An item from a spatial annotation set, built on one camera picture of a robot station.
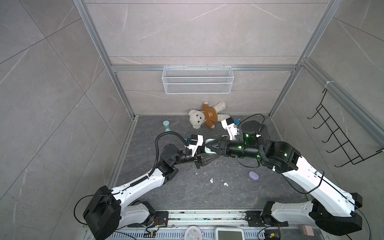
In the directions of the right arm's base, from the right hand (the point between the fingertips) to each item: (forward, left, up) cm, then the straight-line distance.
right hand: (206, 145), depth 57 cm
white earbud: (0, -5, -37) cm, 38 cm away
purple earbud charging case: (+1, -29, -35) cm, 46 cm away
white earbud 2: (-3, -12, -37) cm, 39 cm away
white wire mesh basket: (+58, +1, -8) cm, 59 cm away
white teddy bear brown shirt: (+46, -6, -31) cm, 55 cm away
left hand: (0, -5, -3) cm, 6 cm away
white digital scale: (-26, -10, -33) cm, 43 cm away
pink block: (-25, -47, -36) cm, 64 cm away
